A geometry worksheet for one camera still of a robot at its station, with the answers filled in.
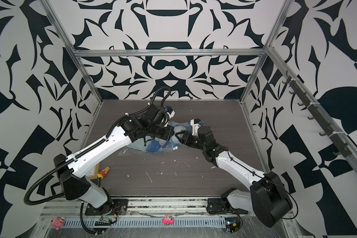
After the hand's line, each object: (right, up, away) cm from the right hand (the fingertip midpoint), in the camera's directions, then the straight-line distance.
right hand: (177, 133), depth 80 cm
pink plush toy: (-54, -39, -12) cm, 68 cm away
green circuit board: (+26, -42, -9) cm, 50 cm away
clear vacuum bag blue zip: (-23, -9, +11) cm, 27 cm away
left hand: (-2, +3, -7) cm, 8 cm away
